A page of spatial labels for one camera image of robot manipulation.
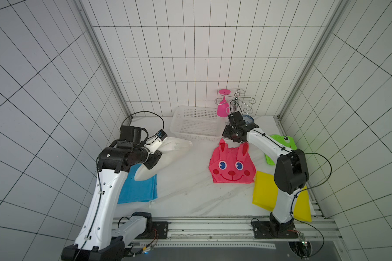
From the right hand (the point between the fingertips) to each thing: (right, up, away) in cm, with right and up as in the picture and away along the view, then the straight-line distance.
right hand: (220, 133), depth 94 cm
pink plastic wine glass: (+4, +16, +13) cm, 21 cm away
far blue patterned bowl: (+23, +10, +20) cm, 32 cm away
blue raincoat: (-42, -30, -10) cm, 53 cm away
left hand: (-32, -9, -26) cm, 42 cm away
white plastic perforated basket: (-14, +7, +24) cm, 29 cm away
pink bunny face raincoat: (+7, -19, -2) cm, 20 cm away
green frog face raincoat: (+44, -6, +9) cm, 45 cm away
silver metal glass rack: (+10, +18, -2) cm, 20 cm away
